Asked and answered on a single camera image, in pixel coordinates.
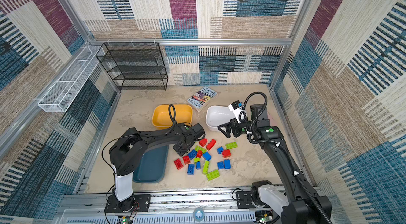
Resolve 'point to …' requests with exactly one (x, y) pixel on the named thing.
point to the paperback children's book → (202, 96)
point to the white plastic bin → (217, 115)
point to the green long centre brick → (197, 148)
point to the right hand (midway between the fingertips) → (227, 126)
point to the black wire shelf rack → (134, 66)
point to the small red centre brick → (199, 154)
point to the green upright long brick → (205, 168)
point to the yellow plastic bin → (161, 119)
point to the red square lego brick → (203, 142)
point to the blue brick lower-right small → (220, 165)
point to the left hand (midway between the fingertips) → (189, 148)
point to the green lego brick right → (230, 145)
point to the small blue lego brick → (220, 150)
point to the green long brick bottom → (213, 175)
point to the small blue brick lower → (198, 165)
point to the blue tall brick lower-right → (227, 164)
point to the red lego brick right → (226, 153)
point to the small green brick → (196, 159)
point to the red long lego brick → (211, 144)
